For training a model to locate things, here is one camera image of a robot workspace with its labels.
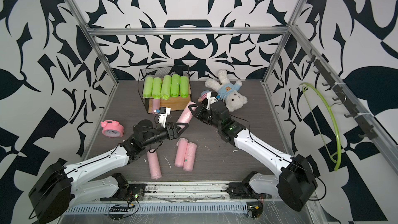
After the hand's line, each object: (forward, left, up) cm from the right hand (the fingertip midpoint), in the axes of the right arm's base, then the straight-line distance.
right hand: (189, 106), depth 74 cm
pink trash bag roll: (+15, +23, -20) cm, 34 cm away
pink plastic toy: (-3, +44, -17) cm, 47 cm away
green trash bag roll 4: (+19, +9, -6) cm, 22 cm away
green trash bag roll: (+18, +25, -5) cm, 31 cm away
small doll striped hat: (+23, -7, -20) cm, 31 cm away
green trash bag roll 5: (+18, +4, -6) cm, 20 cm away
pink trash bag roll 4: (-10, +5, -23) cm, 26 cm away
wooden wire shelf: (+19, +11, -24) cm, 32 cm away
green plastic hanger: (-26, -56, -1) cm, 61 cm away
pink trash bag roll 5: (-16, +1, -22) cm, 28 cm away
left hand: (-7, +2, -4) cm, 8 cm away
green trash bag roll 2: (+16, +20, -6) cm, 26 cm away
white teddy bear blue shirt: (+23, -23, -18) cm, 37 cm away
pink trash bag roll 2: (-4, +1, -1) cm, 5 cm away
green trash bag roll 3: (+17, +14, -5) cm, 23 cm away
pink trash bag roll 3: (-22, +18, -23) cm, 36 cm away
